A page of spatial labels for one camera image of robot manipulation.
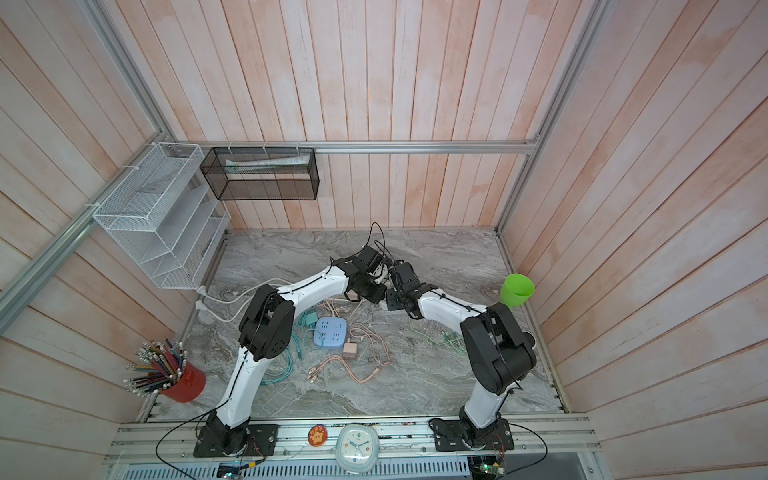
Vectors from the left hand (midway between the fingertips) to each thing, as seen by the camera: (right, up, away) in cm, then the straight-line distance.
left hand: (381, 300), depth 97 cm
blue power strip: (-15, -9, -8) cm, 20 cm away
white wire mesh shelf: (-57, +25, -19) cm, 65 cm away
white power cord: (-60, -2, +1) cm, 60 cm away
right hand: (+4, +2, -1) cm, 5 cm away
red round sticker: (-16, -31, -22) cm, 42 cm away
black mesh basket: (-43, +44, +8) cm, 62 cm away
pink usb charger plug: (-9, -14, -9) cm, 19 cm away
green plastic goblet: (+38, +5, -13) cm, 41 cm away
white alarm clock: (-6, -32, -27) cm, 42 cm away
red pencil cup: (-50, -18, -23) cm, 58 cm away
